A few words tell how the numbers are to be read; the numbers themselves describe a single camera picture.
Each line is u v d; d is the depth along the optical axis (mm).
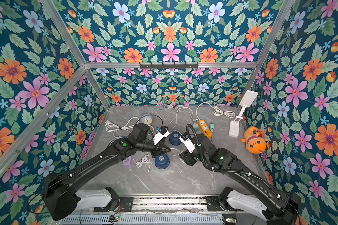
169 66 926
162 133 643
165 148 690
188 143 616
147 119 1018
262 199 408
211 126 1039
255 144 884
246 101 841
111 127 1071
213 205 734
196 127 1045
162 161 784
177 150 743
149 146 636
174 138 884
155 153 628
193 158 606
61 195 379
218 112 1147
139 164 862
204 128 1035
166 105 1197
